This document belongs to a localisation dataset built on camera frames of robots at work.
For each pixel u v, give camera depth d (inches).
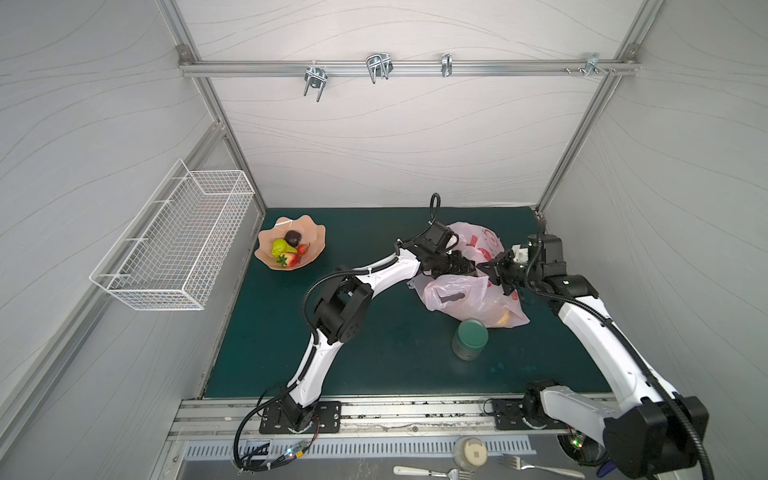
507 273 26.7
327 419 29.1
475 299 28.6
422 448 27.6
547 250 23.1
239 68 30.4
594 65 30.0
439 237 29.1
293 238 41.9
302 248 41.1
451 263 32.3
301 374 23.7
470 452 23.8
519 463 26.2
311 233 43.1
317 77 31.3
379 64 30.1
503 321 33.4
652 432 14.7
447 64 30.8
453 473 26.4
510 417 28.8
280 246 39.9
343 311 21.4
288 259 38.7
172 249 27.1
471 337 30.2
